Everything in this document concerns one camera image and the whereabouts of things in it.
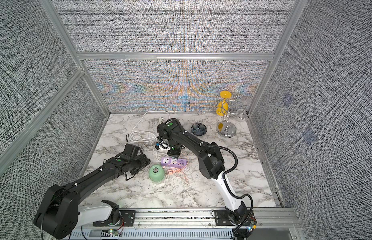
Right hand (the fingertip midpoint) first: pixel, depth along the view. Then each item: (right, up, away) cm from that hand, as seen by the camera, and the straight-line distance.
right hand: (177, 149), depth 89 cm
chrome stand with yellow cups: (+34, +12, +21) cm, 42 cm away
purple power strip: (-4, -8, +2) cm, 9 cm away
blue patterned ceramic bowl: (+14, +12, +18) cm, 26 cm away
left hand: (-16, -7, -2) cm, 17 cm away
